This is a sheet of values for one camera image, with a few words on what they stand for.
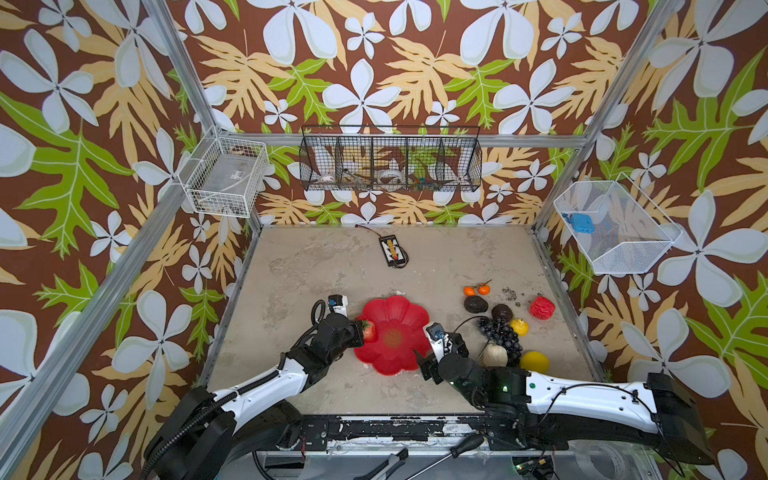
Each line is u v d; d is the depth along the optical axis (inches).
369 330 33.9
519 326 34.9
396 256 43.4
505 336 34.3
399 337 35.7
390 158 38.4
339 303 29.7
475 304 36.6
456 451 27.7
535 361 32.5
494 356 32.1
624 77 30.9
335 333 25.3
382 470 27.1
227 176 33.9
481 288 38.9
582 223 33.4
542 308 36.0
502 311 36.1
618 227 32.3
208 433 15.9
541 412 20.4
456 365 21.9
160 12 26.7
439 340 24.9
